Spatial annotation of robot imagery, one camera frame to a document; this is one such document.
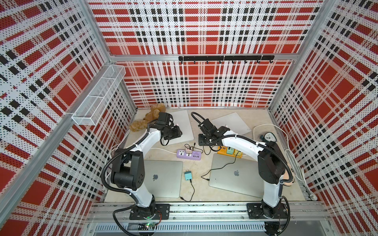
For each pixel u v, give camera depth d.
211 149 0.77
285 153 0.97
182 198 0.78
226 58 0.89
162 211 0.74
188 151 0.90
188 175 0.84
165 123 0.73
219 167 0.87
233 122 1.11
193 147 0.98
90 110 0.91
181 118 1.10
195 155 0.91
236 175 0.86
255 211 0.73
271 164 0.47
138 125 0.94
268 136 0.99
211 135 0.66
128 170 0.47
